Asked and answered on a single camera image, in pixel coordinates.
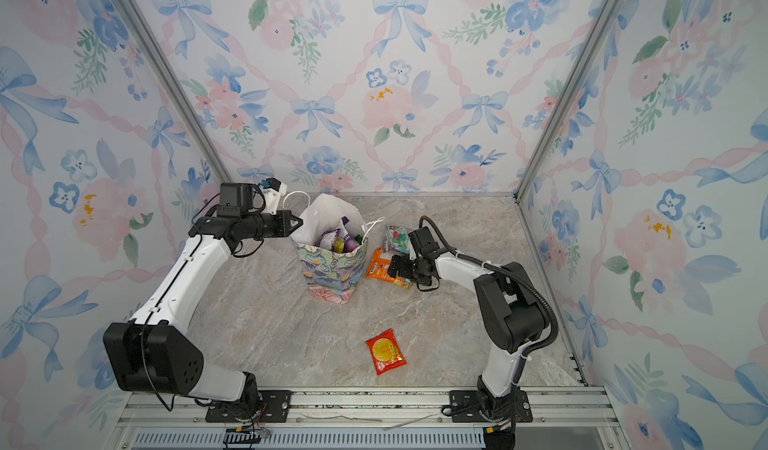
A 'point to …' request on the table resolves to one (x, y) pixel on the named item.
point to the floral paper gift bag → (332, 277)
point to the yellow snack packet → (339, 244)
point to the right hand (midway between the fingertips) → (398, 271)
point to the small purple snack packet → (326, 240)
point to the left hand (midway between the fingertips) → (302, 218)
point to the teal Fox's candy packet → (397, 239)
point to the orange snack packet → (378, 267)
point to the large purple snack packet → (350, 242)
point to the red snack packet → (385, 352)
